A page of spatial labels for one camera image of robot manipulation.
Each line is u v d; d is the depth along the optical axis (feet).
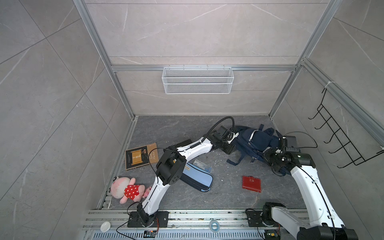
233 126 2.56
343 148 2.09
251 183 2.81
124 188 2.54
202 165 3.01
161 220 2.40
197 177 2.75
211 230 2.31
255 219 2.40
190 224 2.40
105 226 2.34
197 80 3.29
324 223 1.25
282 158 1.76
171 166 1.78
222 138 2.35
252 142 2.87
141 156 3.12
